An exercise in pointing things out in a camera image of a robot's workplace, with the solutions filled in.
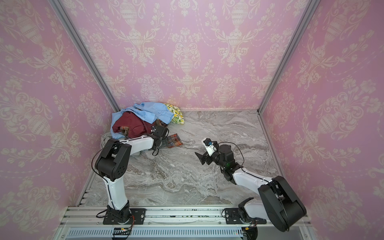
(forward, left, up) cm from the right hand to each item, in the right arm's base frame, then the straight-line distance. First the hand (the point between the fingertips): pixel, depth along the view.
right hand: (203, 146), depth 85 cm
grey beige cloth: (+15, +64, -7) cm, 66 cm away
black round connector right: (-40, -21, -17) cm, 48 cm away
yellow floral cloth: (+30, +16, -7) cm, 34 cm away
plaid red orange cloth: (+13, +20, -12) cm, 27 cm away
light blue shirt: (+33, +36, -2) cm, 49 cm away
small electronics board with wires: (-37, +42, -15) cm, 58 cm away
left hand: (+12, +28, -12) cm, 33 cm away
